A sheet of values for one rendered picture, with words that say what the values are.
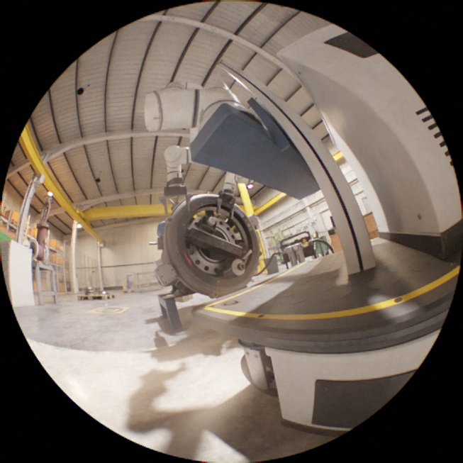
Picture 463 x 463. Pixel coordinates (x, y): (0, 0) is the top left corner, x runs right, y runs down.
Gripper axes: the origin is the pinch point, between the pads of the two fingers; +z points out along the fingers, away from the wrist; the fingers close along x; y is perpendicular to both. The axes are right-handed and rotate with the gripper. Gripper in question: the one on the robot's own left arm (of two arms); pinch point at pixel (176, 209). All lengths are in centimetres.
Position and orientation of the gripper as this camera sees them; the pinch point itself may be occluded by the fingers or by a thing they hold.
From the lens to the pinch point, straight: 85.9
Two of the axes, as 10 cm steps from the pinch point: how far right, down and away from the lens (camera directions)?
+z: 1.0, 9.8, 1.6
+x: -8.1, 1.7, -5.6
